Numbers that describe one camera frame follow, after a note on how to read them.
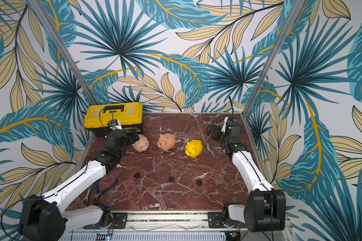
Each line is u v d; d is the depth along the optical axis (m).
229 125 0.65
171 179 0.88
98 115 0.96
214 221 0.73
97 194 0.80
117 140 0.60
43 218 0.38
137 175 0.88
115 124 0.68
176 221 0.75
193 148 0.89
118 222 0.73
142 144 0.90
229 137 0.63
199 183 0.86
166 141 0.92
